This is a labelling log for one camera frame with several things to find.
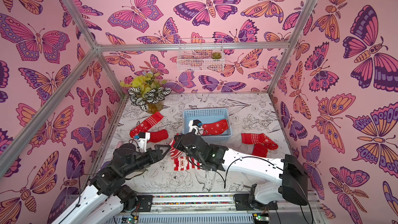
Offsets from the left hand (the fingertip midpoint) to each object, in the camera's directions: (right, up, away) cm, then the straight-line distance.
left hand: (168, 148), depth 71 cm
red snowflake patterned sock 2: (+51, -2, +22) cm, 56 cm away
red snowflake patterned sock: (-22, +7, +31) cm, 39 cm away
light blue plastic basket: (+19, +13, +32) cm, 40 cm away
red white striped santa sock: (+2, -4, +7) cm, 8 cm away
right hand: (+2, +6, -1) cm, 7 cm away
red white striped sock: (+6, -12, +15) cm, 20 cm away
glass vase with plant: (-16, +28, +18) cm, 37 cm away
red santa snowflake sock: (+24, +6, +27) cm, 36 cm away
